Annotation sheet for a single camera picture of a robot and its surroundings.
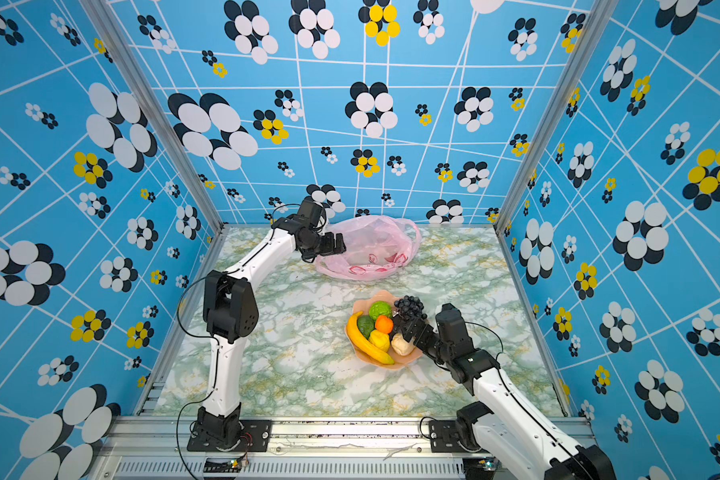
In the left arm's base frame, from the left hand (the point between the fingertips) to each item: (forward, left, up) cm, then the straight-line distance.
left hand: (336, 248), depth 98 cm
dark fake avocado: (-25, -10, -6) cm, 27 cm away
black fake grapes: (-20, -23, -3) cm, 31 cm away
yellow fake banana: (-31, -10, -5) cm, 33 cm away
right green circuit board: (-57, -40, -13) cm, 71 cm away
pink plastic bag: (+10, -13, -10) cm, 20 cm away
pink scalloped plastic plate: (-35, -20, -8) cm, 41 cm away
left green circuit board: (-58, +24, -14) cm, 64 cm away
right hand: (-28, -23, -5) cm, 36 cm away
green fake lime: (-20, -14, -5) cm, 25 cm away
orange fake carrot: (-26, -15, -4) cm, 30 cm away
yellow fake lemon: (-29, -14, -5) cm, 33 cm away
